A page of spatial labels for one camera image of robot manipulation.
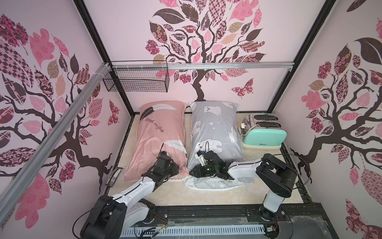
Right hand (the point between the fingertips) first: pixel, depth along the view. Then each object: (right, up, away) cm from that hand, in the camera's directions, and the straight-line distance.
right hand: (190, 172), depth 84 cm
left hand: (-8, 0, +5) cm, 9 cm away
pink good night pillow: (-19, +26, +9) cm, 33 cm away
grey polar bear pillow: (+16, +27, +7) cm, 32 cm away
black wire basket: (-35, +60, +11) cm, 70 cm away
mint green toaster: (+44, +25, +4) cm, 51 cm away
